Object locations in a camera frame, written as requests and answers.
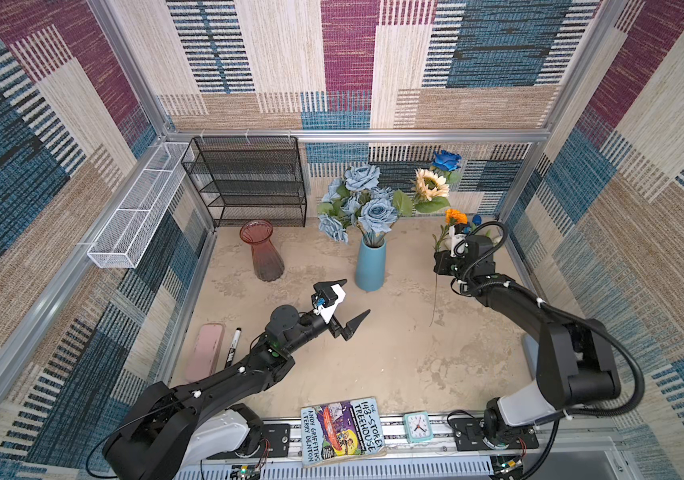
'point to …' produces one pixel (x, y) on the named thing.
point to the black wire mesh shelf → (247, 178)
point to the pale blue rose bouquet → (358, 199)
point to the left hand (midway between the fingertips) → (356, 291)
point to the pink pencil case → (205, 352)
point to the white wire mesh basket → (127, 238)
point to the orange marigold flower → (452, 217)
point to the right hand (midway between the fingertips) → (435, 256)
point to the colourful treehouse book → (341, 430)
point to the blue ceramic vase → (371, 264)
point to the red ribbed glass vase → (268, 262)
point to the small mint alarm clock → (417, 427)
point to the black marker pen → (231, 352)
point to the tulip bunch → (476, 221)
